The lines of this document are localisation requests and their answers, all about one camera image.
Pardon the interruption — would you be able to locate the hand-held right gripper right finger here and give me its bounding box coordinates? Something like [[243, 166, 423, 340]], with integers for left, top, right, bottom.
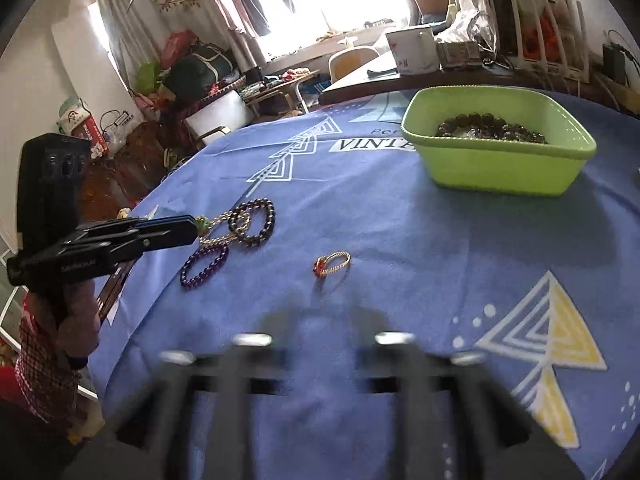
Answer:
[[350, 307, 536, 480]]

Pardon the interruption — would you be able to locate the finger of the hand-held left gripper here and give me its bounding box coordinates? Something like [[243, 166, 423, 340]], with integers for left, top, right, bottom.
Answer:
[[82, 215, 197, 241], [125, 225, 199, 257]]

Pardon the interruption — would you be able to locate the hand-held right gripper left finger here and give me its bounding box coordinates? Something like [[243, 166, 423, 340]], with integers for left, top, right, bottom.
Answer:
[[112, 310, 306, 480]]

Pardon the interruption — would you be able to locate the gold chain with green pendant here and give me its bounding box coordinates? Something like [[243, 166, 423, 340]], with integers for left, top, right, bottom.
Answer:
[[196, 210, 251, 248]]

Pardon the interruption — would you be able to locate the purple bead bracelet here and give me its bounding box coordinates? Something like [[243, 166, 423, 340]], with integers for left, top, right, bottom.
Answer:
[[180, 245, 230, 288]]

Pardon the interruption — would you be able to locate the gold ring with red stone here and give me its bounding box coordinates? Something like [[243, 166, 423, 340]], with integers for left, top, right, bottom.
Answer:
[[313, 251, 352, 278]]

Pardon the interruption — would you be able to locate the dark bead bracelet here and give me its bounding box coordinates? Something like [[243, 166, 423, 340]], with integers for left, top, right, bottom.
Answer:
[[228, 198, 277, 250]]

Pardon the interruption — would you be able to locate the green plastic basin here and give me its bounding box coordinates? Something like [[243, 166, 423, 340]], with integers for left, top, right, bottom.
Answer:
[[401, 85, 598, 198]]

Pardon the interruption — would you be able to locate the brown wooden bead bracelet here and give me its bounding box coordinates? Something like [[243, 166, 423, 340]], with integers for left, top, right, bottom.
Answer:
[[435, 112, 511, 139]]

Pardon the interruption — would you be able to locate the person's left forearm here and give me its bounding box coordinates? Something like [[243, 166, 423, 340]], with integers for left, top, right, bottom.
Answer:
[[14, 292, 90, 431]]

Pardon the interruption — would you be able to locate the person's left hand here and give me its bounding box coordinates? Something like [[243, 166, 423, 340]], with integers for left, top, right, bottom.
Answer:
[[55, 280, 102, 361]]

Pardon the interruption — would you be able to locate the brown patterned cloth pile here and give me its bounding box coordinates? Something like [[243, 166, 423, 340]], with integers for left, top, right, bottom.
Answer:
[[82, 125, 191, 211]]

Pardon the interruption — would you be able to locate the printed white sack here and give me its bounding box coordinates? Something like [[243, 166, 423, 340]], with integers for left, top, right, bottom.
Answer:
[[56, 97, 110, 156]]

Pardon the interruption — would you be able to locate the blue printed tablecloth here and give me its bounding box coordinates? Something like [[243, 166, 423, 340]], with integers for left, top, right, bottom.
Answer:
[[87, 85, 640, 480]]

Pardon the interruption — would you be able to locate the green bag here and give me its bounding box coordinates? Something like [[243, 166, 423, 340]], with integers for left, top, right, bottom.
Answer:
[[136, 61, 163, 92]]

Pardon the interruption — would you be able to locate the dark duffel bag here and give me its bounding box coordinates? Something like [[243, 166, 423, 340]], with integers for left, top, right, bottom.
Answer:
[[167, 42, 236, 93]]

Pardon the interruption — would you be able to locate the grey window curtain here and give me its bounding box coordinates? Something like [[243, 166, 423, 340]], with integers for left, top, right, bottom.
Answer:
[[97, 0, 166, 86]]

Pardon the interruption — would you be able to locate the red bag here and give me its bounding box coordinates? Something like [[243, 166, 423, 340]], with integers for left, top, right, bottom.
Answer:
[[161, 30, 198, 68]]

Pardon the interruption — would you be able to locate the low wooden table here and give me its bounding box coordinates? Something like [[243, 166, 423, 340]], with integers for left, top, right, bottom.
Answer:
[[240, 69, 321, 116]]

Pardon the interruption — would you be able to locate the dark wooden desk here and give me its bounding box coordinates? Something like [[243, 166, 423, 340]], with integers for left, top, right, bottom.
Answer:
[[318, 52, 640, 121]]

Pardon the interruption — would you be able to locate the cream chair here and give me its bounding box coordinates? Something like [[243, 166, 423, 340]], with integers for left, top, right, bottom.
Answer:
[[328, 46, 378, 83]]

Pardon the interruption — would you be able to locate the white enamel mug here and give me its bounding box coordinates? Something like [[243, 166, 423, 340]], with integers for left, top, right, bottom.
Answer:
[[385, 25, 441, 76]]

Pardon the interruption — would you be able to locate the small patterned box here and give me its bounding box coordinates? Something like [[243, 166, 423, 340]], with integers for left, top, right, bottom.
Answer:
[[437, 40, 481, 68]]

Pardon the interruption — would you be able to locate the crumpled clear plastic bag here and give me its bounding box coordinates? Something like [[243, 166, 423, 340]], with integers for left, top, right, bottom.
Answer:
[[435, 9, 483, 43]]

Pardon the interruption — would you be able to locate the clear plastic storage box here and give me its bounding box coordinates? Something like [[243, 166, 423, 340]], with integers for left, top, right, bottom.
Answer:
[[520, 0, 571, 61]]

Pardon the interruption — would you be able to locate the black upright monitor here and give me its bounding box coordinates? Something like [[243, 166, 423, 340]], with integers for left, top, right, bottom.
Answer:
[[477, 0, 516, 56]]

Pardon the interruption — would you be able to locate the black power adapter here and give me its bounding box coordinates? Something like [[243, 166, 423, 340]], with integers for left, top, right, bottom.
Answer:
[[602, 42, 628, 86]]

